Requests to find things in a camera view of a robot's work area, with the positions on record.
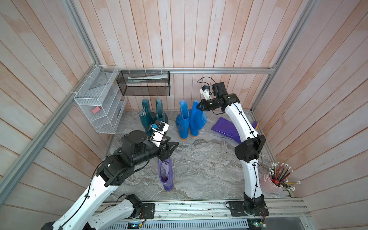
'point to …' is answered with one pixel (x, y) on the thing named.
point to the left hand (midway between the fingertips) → (173, 144)
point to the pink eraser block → (96, 109)
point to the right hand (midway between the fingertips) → (196, 106)
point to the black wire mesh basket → (144, 83)
